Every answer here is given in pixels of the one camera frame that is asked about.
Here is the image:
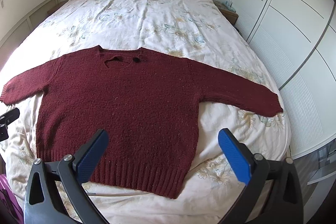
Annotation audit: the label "dark red knitted sweater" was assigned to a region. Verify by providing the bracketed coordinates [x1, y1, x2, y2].
[1, 46, 282, 198]

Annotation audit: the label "purple plastic basket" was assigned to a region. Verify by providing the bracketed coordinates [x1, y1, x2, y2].
[0, 174, 24, 224]

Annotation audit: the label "right wooden nightstand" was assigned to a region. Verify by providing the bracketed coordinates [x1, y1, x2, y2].
[214, 1, 239, 26]

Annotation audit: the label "white sliding wardrobe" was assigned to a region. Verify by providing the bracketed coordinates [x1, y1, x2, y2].
[231, 0, 335, 158]

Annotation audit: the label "items on right nightstand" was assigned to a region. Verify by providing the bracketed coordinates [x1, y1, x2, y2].
[221, 1, 236, 12]

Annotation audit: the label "white low wall cabinet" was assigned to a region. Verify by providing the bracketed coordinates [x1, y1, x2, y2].
[0, 0, 60, 68]

